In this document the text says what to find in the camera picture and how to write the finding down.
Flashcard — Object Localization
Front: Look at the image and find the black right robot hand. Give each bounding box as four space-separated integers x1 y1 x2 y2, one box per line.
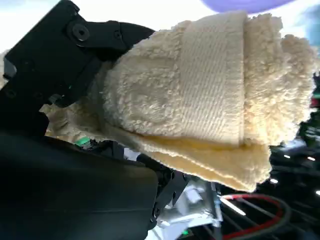
0 0 189 240

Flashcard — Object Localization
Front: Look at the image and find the beige towel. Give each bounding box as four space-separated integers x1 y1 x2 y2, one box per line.
41 10 318 193

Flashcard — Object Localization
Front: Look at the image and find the silver metal machine part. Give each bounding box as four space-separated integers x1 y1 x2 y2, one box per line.
149 180 224 240

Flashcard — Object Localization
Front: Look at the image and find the lilac plate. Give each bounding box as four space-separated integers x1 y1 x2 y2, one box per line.
199 0 297 14

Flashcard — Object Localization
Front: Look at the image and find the red cable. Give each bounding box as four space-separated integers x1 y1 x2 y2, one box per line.
219 194 285 240

